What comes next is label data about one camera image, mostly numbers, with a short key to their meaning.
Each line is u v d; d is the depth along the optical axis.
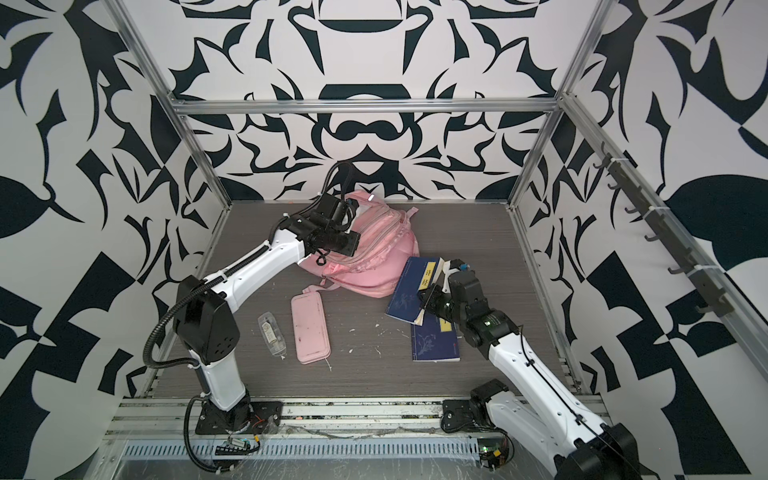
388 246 0.86
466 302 0.59
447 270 0.74
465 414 0.74
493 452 0.71
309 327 0.86
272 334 0.86
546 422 0.44
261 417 0.73
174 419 0.76
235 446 0.71
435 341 0.85
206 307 0.45
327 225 0.66
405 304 0.81
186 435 0.70
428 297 0.69
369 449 0.65
